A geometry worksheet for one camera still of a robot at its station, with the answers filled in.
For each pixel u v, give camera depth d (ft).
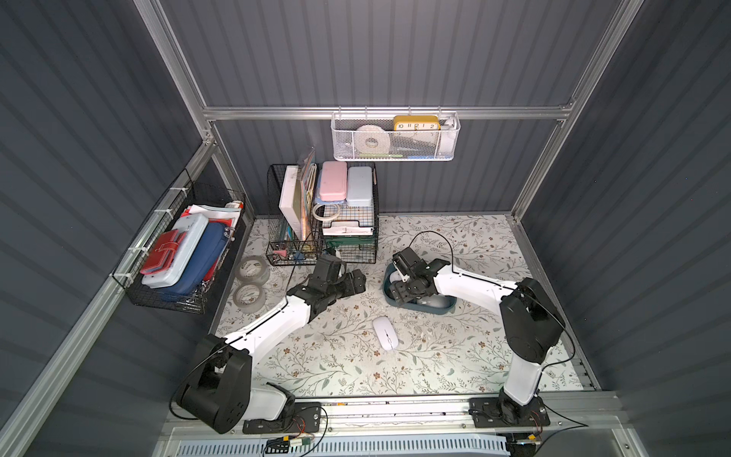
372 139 2.77
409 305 2.77
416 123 2.85
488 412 2.40
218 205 2.76
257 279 3.24
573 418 2.03
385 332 2.84
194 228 2.28
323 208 3.16
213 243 2.30
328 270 2.17
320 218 3.00
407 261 2.41
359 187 3.32
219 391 1.37
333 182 3.12
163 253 2.04
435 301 3.15
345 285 2.53
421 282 2.19
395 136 2.94
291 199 2.98
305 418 2.41
